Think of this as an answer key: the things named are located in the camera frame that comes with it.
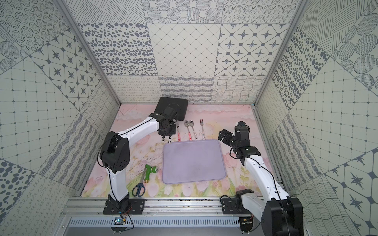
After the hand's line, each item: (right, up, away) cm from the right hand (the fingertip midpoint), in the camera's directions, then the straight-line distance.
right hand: (225, 136), depth 84 cm
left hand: (-33, +3, +10) cm, 34 cm away
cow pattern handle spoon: (-40, -4, +14) cm, 42 cm away
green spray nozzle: (-45, -19, 0) cm, 48 cm away
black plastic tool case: (-30, +21, +34) cm, 50 cm away
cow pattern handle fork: (-34, -3, +7) cm, 35 cm away
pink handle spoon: (-24, +6, +23) cm, 34 cm away
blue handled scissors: (-49, -29, -4) cm, 57 cm away
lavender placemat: (-19, -17, +7) cm, 26 cm away
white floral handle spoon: (-20, +6, +23) cm, 31 cm away
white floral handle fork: (-13, +8, +26) cm, 30 cm away
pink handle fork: (-29, -3, +16) cm, 33 cm away
